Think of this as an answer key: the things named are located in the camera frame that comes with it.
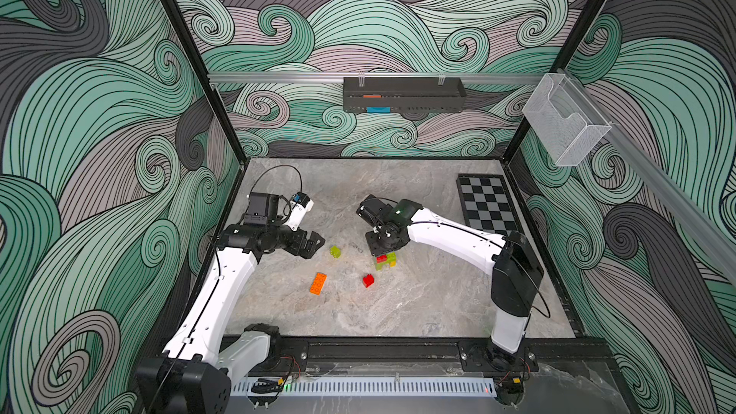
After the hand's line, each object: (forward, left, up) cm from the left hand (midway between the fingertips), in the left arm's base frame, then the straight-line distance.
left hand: (307, 232), depth 77 cm
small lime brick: (+2, -7, -16) cm, 17 cm away
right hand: (0, -21, -8) cm, 22 cm away
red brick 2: (-7, -17, -17) cm, 25 cm away
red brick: (-3, -21, -11) cm, 24 cm away
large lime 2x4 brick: (-1, -24, -13) cm, 27 cm away
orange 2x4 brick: (-8, -2, -18) cm, 19 cm away
